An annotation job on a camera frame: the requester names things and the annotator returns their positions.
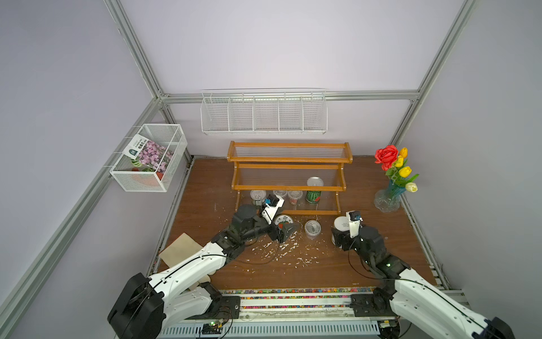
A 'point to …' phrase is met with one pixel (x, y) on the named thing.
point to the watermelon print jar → (313, 197)
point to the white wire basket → (128, 174)
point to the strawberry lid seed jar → (281, 220)
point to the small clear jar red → (294, 196)
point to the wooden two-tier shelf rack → (286, 167)
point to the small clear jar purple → (280, 193)
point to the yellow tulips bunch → (401, 174)
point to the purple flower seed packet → (139, 147)
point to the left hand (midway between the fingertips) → (290, 217)
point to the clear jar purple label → (312, 229)
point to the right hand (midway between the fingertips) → (341, 225)
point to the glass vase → (388, 200)
